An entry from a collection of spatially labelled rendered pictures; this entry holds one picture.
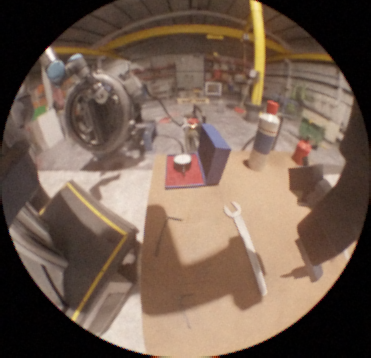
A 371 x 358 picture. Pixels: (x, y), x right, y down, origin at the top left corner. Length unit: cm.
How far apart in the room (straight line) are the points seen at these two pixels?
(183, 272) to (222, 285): 8
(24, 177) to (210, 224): 36
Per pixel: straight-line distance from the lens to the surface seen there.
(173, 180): 35
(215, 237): 26
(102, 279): 49
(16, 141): 29
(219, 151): 27
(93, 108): 108
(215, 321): 27
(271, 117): 38
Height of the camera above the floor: 72
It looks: 41 degrees down
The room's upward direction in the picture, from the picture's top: 2 degrees counter-clockwise
